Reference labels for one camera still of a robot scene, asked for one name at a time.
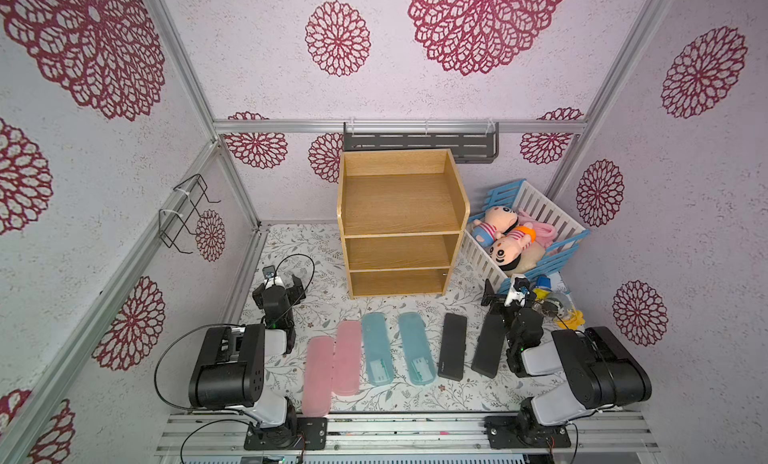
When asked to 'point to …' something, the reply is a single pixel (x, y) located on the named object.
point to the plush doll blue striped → (498, 221)
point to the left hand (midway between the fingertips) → (279, 280)
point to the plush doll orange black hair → (507, 250)
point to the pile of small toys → (556, 306)
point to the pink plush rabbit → (545, 233)
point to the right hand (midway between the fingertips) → (507, 283)
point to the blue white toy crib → (520, 195)
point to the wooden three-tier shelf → (401, 214)
